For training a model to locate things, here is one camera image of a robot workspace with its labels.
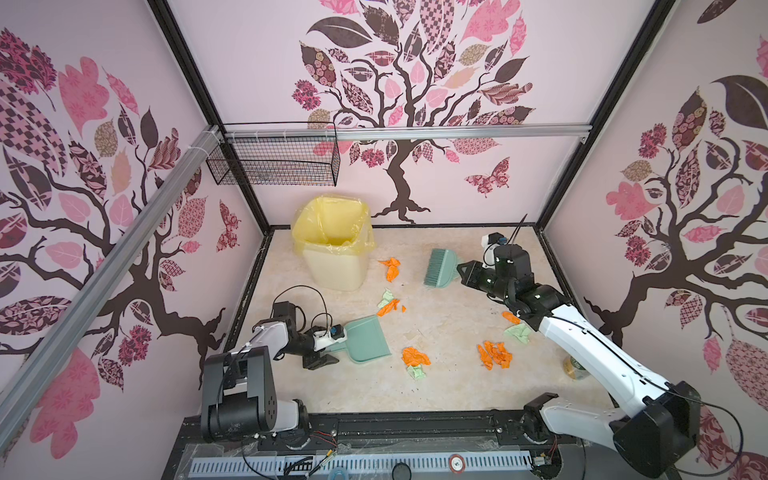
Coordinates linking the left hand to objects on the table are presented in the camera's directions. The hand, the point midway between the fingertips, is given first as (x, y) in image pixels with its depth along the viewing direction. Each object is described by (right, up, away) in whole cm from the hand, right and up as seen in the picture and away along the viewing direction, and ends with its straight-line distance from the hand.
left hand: (330, 350), depth 87 cm
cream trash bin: (+1, +23, +8) cm, 24 cm away
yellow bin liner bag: (-2, +39, +12) cm, 41 cm away
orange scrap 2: (+25, -1, -2) cm, 25 cm away
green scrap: (+26, -5, -5) cm, 26 cm away
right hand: (+37, +27, -10) cm, 46 cm away
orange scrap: (+19, +23, +16) cm, 34 cm away
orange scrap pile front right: (+48, 0, -1) cm, 48 cm away
